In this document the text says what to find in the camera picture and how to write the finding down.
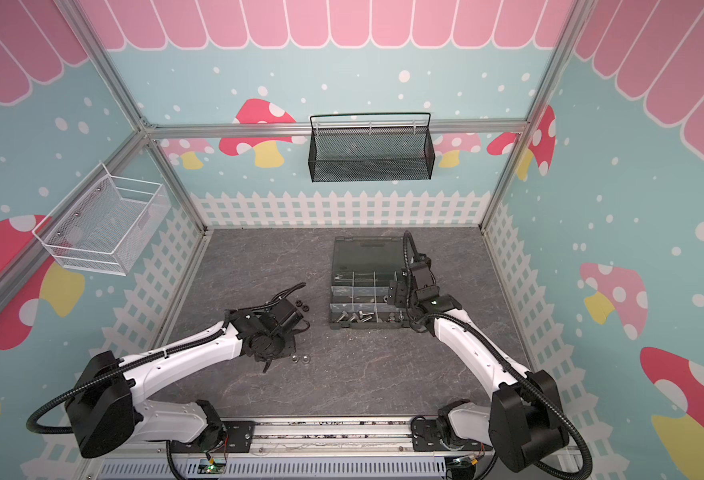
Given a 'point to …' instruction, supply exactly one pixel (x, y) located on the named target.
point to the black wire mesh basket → (371, 146)
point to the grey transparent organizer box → (363, 268)
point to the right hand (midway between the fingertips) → (405, 288)
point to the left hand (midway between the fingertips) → (286, 353)
